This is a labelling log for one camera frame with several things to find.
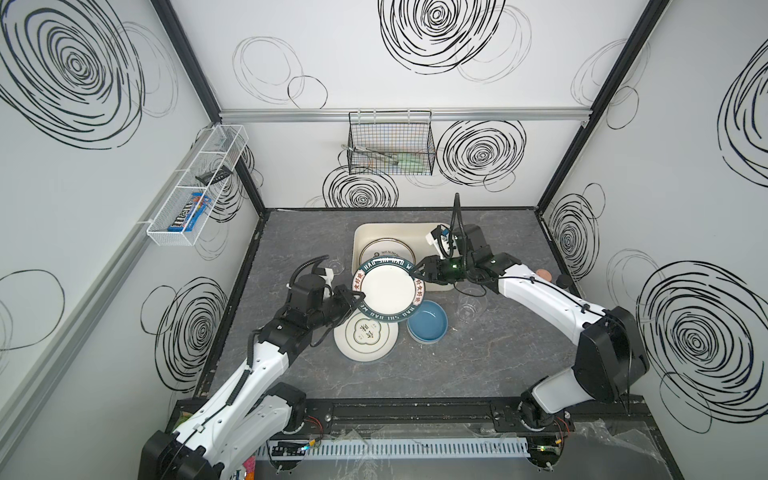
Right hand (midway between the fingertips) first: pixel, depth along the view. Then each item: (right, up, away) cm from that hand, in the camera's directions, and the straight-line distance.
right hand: (410, 274), depth 79 cm
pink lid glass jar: (+41, -1, +10) cm, 42 cm away
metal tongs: (-11, +36, +9) cm, 38 cm away
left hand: (-11, -5, -3) cm, 12 cm away
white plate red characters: (-7, +7, +27) cm, 28 cm away
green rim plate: (-5, -5, -2) cm, 7 cm away
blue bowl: (+6, -15, +4) cm, 16 cm away
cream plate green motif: (-13, -20, +6) cm, 24 cm away
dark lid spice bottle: (+47, -3, +10) cm, 49 cm away
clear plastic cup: (+20, -13, +13) cm, 27 cm away
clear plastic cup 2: (-24, -1, +23) cm, 33 cm away
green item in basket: (+1, +32, +8) cm, 33 cm away
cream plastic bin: (0, +9, +29) cm, 31 cm away
